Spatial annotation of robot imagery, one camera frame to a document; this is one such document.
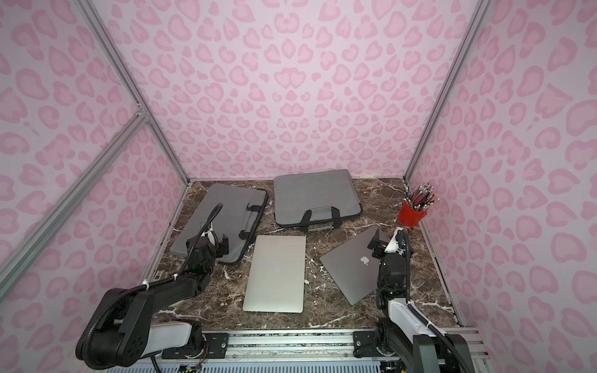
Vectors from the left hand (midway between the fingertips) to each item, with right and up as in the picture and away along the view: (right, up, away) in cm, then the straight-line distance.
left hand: (212, 233), depth 90 cm
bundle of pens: (+82, +13, +3) cm, 83 cm away
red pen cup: (+79, +6, +6) cm, 80 cm away
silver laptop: (+25, -16, -2) cm, 30 cm away
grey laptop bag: (+31, +16, +21) cm, 40 cm away
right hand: (+67, +1, -7) cm, 67 cm away
